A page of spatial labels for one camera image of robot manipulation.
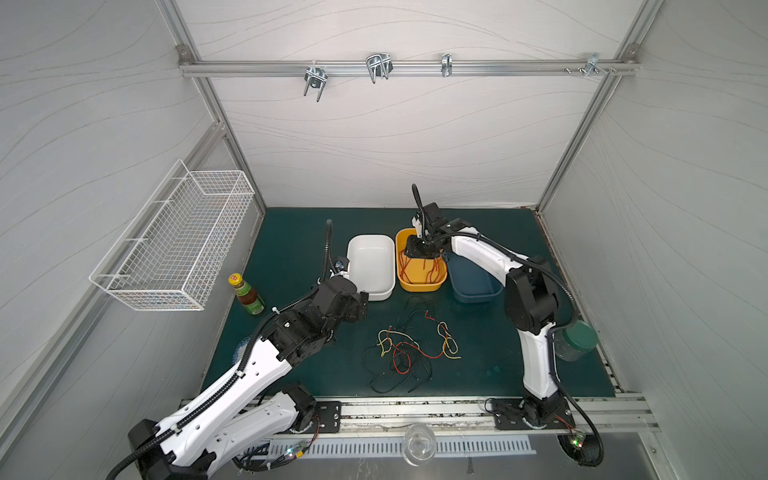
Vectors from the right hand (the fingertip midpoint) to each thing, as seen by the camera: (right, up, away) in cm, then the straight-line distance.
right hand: (414, 243), depth 96 cm
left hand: (-17, -10, -21) cm, 29 cm away
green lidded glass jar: (+40, -24, -21) cm, 51 cm away
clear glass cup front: (-1, -43, -32) cm, 54 cm away
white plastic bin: (-14, -8, +9) cm, 18 cm away
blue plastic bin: (+18, -12, -3) cm, 22 cm away
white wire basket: (-59, -3, -29) cm, 66 cm away
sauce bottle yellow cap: (-48, -14, -14) cm, 52 cm away
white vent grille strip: (-7, -48, -26) cm, 55 cm away
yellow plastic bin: (+2, -11, +5) cm, 12 cm away
